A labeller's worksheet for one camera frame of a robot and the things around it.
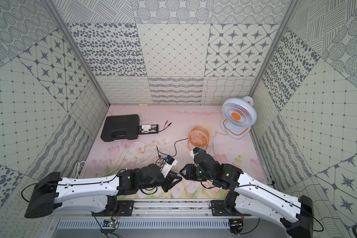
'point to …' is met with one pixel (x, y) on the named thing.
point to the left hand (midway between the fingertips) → (182, 173)
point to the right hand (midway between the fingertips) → (183, 174)
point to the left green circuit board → (109, 226)
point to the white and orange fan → (240, 115)
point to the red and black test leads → (164, 126)
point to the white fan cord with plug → (212, 141)
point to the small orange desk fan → (199, 137)
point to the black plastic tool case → (121, 127)
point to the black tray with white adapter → (148, 129)
